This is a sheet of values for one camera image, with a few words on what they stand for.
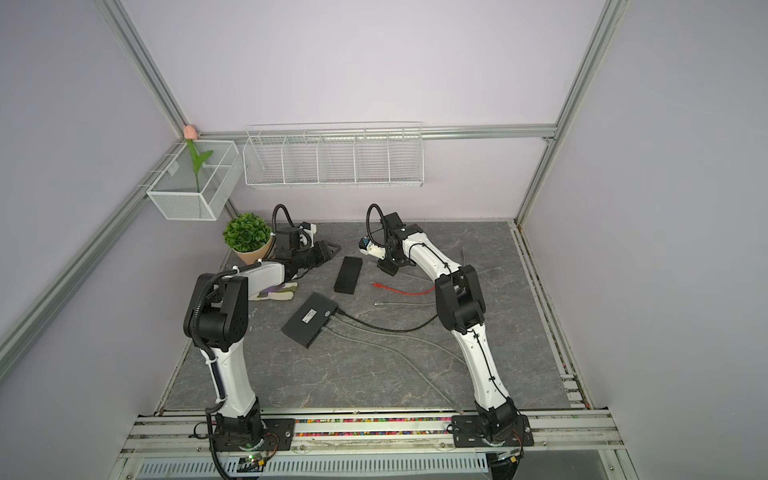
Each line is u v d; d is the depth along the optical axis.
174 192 0.77
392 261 0.83
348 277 1.06
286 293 0.99
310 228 0.94
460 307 0.61
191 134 0.89
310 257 0.89
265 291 0.69
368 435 0.75
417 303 0.98
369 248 0.91
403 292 1.00
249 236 0.97
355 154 1.02
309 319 0.91
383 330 0.92
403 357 0.85
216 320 0.54
